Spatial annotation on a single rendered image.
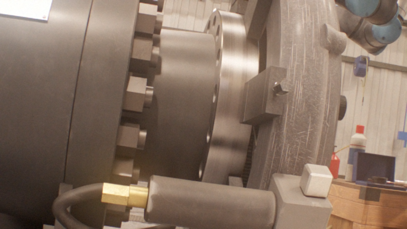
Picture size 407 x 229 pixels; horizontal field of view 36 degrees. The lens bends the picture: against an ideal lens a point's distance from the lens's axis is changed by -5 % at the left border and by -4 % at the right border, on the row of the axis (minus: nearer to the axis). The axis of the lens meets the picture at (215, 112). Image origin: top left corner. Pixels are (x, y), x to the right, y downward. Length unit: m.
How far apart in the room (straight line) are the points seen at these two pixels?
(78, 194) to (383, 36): 1.28
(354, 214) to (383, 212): 0.11
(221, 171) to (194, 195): 0.25
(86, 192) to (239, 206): 0.24
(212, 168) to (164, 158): 0.11
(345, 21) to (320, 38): 1.03
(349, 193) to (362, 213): 0.15
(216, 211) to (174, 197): 0.07
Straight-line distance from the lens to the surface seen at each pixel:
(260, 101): 1.07
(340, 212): 2.41
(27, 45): 1.13
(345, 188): 2.38
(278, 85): 0.98
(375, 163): 2.44
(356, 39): 2.17
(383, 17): 1.77
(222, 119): 1.20
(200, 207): 0.98
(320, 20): 1.14
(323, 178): 1.00
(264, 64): 1.50
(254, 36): 1.27
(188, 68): 1.27
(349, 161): 2.54
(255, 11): 1.24
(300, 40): 1.10
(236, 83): 1.21
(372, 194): 2.22
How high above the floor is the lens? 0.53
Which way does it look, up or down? 3 degrees up
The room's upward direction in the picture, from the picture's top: 8 degrees clockwise
